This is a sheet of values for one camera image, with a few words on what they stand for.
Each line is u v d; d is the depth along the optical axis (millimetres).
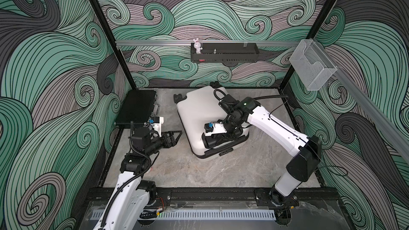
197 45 877
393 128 526
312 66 817
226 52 952
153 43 1695
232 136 647
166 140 646
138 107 1012
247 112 521
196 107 849
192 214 698
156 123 669
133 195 590
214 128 611
